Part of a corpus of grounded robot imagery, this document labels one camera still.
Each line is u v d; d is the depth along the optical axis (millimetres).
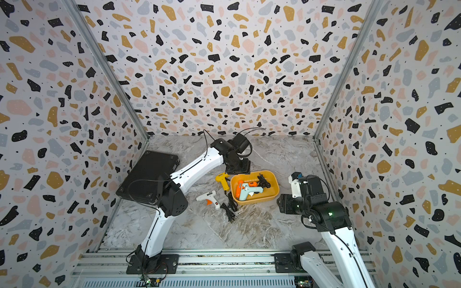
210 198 922
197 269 734
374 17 726
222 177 994
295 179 627
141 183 529
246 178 995
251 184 945
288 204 605
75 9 699
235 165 749
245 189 916
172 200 533
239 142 704
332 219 439
